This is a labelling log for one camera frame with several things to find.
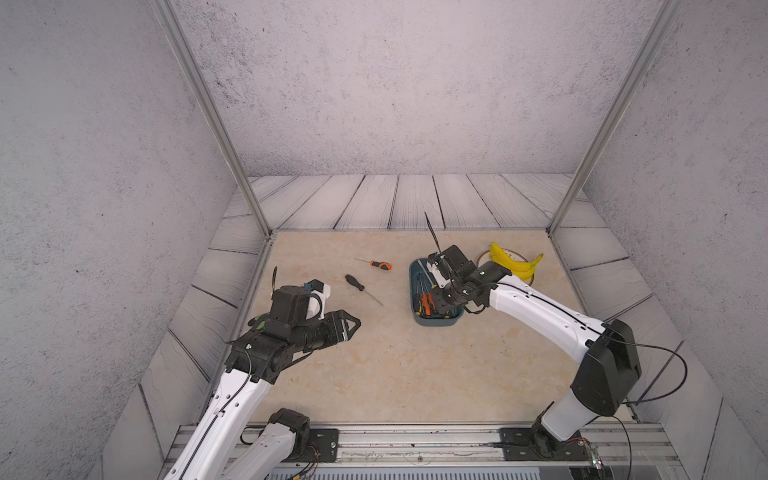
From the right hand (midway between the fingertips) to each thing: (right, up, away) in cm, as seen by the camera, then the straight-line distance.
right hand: (440, 298), depth 83 cm
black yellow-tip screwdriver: (-5, -3, +14) cm, 15 cm away
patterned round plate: (+21, +11, +28) cm, 37 cm away
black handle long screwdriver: (-27, +3, +22) cm, 35 cm away
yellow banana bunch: (+32, +6, +21) cm, 39 cm away
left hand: (-21, -5, -13) cm, 25 cm away
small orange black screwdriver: (-16, +8, +25) cm, 31 cm away
